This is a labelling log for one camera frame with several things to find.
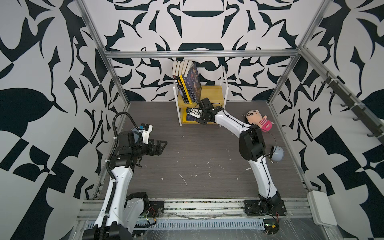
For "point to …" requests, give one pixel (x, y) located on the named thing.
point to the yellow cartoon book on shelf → (184, 116)
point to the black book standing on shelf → (177, 84)
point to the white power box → (322, 211)
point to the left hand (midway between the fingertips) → (158, 139)
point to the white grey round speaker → (278, 154)
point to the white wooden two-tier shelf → (217, 94)
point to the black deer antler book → (181, 84)
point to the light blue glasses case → (136, 135)
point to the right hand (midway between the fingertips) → (201, 111)
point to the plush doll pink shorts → (255, 118)
